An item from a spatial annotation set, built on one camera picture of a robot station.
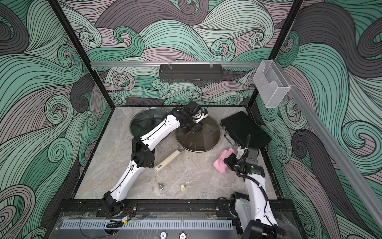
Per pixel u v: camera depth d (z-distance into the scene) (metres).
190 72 0.96
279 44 0.84
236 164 0.62
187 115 0.67
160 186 0.77
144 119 1.09
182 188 0.78
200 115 0.76
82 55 0.89
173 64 0.93
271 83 0.79
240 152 0.76
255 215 0.41
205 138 1.13
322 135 0.56
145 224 0.70
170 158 0.81
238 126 1.05
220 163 0.79
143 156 0.67
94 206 0.73
